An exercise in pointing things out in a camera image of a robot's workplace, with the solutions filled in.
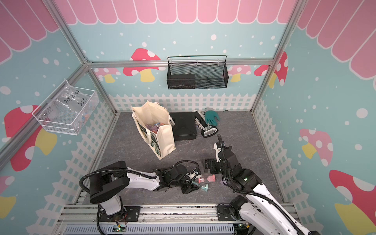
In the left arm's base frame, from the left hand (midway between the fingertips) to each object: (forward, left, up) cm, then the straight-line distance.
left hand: (195, 185), depth 83 cm
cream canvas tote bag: (+43, +30, +6) cm, 52 cm away
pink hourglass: (+3, -9, +2) cm, 10 cm away
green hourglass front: (-2, -5, +3) cm, 6 cm away
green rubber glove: (+50, -13, +3) cm, 52 cm away
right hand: (+8, -7, +17) cm, 20 cm away
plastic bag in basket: (+30, +60, +35) cm, 76 cm away
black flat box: (+38, +8, +5) cm, 39 cm away
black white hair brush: (+40, -8, +1) cm, 41 cm away
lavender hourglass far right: (-5, -11, +24) cm, 27 cm away
